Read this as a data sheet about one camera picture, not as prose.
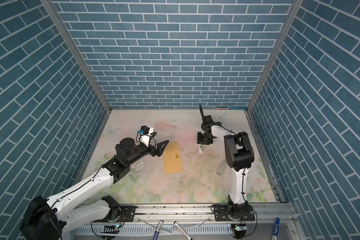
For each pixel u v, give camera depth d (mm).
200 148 963
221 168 866
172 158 937
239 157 548
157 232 680
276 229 691
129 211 742
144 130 619
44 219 383
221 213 736
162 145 680
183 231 692
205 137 866
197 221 725
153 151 679
